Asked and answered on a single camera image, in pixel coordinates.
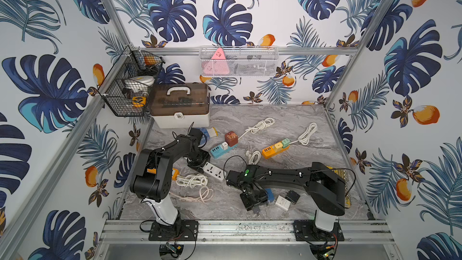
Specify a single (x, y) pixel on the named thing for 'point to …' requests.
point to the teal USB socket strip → (218, 151)
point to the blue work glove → (205, 132)
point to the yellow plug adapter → (278, 146)
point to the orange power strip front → (175, 173)
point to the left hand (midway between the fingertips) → (208, 161)
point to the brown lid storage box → (180, 105)
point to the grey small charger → (256, 209)
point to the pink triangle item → (218, 65)
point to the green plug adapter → (285, 142)
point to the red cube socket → (231, 138)
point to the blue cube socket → (271, 195)
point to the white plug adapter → (283, 203)
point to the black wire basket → (126, 92)
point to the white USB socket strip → (214, 171)
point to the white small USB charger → (225, 145)
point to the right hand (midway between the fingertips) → (253, 206)
